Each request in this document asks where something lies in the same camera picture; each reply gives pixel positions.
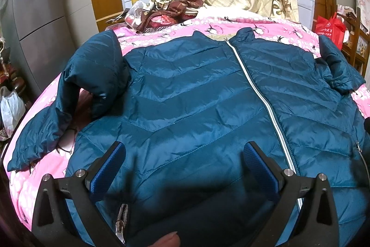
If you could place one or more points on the grey refrigerator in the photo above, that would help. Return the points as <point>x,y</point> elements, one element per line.
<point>39,40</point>

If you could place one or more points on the white plastic bag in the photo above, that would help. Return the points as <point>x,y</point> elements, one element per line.
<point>12,110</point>

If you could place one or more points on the operator thumb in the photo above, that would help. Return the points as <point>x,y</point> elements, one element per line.
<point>169,240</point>

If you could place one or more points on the teal quilted down jacket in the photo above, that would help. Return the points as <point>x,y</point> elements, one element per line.
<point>202,108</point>

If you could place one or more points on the wooden chair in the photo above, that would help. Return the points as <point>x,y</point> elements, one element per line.
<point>355,46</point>

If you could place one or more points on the pink penguin bed cover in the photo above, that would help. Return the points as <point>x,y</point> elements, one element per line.
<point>202,27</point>

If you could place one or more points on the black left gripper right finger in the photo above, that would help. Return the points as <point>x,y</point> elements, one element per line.
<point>317,223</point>

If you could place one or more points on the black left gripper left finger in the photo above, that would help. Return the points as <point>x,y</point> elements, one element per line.
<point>52,222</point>

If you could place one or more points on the red shopping bag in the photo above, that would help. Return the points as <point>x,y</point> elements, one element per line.
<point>333,28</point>

